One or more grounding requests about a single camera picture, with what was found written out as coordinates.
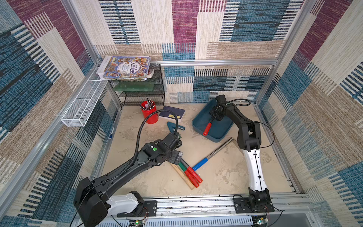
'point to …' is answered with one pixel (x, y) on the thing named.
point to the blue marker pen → (111, 133)
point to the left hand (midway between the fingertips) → (172, 152)
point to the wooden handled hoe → (182, 176)
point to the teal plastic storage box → (219, 129)
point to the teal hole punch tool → (172, 126)
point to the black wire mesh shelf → (157, 96)
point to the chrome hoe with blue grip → (194, 168)
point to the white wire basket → (80, 111)
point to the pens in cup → (149, 105)
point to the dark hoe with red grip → (208, 126)
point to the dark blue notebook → (179, 113)
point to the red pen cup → (153, 118)
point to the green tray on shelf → (134, 86)
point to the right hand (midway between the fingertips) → (213, 115)
